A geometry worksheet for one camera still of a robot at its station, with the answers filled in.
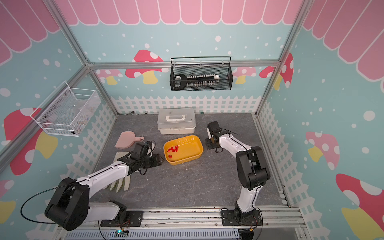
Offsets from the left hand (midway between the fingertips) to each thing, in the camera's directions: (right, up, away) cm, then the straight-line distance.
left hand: (161, 162), depth 88 cm
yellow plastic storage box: (+11, +5, +11) cm, 16 cm away
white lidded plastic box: (+8, +25, +11) cm, 29 cm away
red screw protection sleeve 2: (+5, +6, +11) cm, 14 cm away
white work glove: (-20, -11, -2) cm, 23 cm away
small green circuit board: (-16, -31, -16) cm, 38 cm away
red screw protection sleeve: (+4, +2, +8) cm, 9 cm away
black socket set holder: (+13, +49, +1) cm, 50 cm away
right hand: (+31, +10, +8) cm, 33 cm away
